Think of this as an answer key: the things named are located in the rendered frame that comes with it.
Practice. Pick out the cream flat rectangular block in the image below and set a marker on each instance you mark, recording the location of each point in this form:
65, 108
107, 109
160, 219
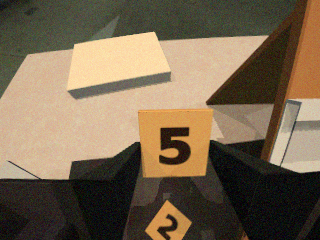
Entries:
117, 63

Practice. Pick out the beige flat rectangular slab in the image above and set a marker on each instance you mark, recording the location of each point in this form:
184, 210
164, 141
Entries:
12, 171

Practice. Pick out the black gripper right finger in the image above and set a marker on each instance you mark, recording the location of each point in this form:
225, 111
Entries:
271, 202

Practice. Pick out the orange tile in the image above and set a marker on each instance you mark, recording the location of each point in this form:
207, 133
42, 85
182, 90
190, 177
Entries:
168, 224
175, 142

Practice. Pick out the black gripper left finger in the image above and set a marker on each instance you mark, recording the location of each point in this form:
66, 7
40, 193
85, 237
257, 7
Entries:
97, 203

